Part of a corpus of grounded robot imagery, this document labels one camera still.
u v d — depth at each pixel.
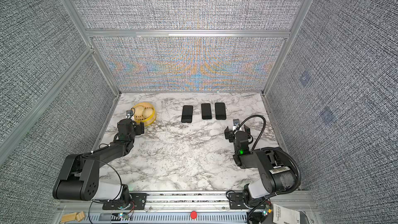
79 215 0.69
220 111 1.07
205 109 1.10
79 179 0.43
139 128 0.83
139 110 1.00
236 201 0.73
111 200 0.60
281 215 0.69
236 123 0.78
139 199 0.73
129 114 0.77
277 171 0.45
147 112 1.01
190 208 0.73
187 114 1.09
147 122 0.98
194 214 0.69
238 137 0.71
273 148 0.49
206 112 1.07
